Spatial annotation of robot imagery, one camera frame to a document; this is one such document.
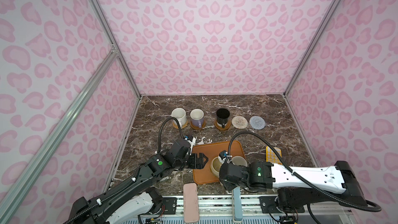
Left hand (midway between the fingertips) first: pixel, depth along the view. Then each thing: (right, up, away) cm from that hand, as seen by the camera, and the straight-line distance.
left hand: (202, 157), depth 74 cm
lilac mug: (-4, +18, +29) cm, 34 cm away
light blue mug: (+19, -3, +5) cm, 19 cm away
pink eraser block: (-5, -21, -2) cm, 22 cm away
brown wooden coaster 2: (-7, +11, +27) cm, 30 cm away
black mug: (+12, +19, +21) cm, 31 cm away
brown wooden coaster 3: (+11, +11, +24) cm, 29 cm away
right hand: (+9, -9, -4) cm, 14 cm away
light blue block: (+16, -24, -2) cm, 29 cm away
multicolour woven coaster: (+24, +14, +30) cm, 41 cm away
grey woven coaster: (+36, +14, +30) cm, 48 cm away
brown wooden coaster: (-17, +11, +27) cm, 34 cm away
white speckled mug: (-15, +20, +27) cm, 36 cm away
